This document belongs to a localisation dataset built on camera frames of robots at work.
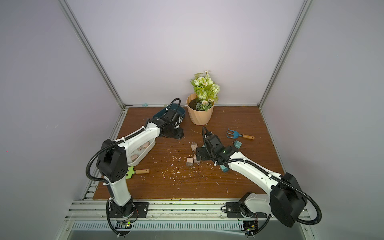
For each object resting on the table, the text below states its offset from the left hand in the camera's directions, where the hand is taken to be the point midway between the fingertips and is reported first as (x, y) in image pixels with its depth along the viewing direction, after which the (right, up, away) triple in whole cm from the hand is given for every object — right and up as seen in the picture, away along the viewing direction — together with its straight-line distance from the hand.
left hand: (183, 133), depth 90 cm
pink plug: (+7, -9, +5) cm, 12 cm away
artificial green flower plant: (+14, +27, +2) cm, 30 cm away
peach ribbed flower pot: (+9, +10, +8) cm, 16 cm away
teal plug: (+24, -20, -5) cm, 32 cm away
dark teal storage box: (-6, +17, +20) cm, 27 cm away
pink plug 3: (+8, -16, -2) cm, 18 cm away
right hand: (+11, -9, -8) cm, 17 cm away
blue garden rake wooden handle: (+36, -2, +13) cm, 39 cm away
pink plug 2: (+4, -17, -2) cm, 17 cm away
